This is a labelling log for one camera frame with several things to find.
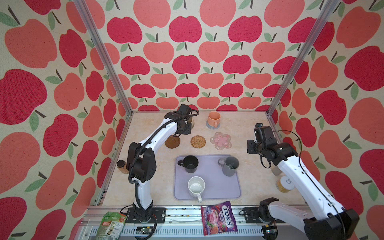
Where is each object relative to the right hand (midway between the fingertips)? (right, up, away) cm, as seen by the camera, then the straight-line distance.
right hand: (256, 144), depth 78 cm
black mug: (-36, -13, +11) cm, 39 cm away
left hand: (-37, +6, +13) cm, 39 cm away
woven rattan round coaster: (-30, -2, +25) cm, 39 cm away
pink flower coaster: (-14, -1, +27) cm, 30 cm away
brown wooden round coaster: (-48, -2, +25) cm, 54 cm away
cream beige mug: (-35, +13, +12) cm, 39 cm away
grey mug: (-12, -14, +10) cm, 20 cm away
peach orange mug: (-18, +14, +29) cm, 37 cm away
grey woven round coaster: (-20, +8, +32) cm, 39 cm away
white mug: (-32, -24, +5) cm, 41 cm away
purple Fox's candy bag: (-22, -36, -7) cm, 42 cm away
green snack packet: (-73, -38, -8) cm, 82 cm away
